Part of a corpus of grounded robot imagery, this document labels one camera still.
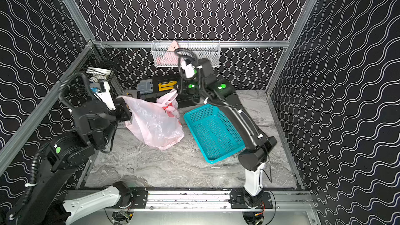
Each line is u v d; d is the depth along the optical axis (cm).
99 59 100
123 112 49
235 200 74
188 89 58
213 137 96
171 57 88
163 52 86
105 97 47
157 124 65
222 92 48
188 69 61
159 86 100
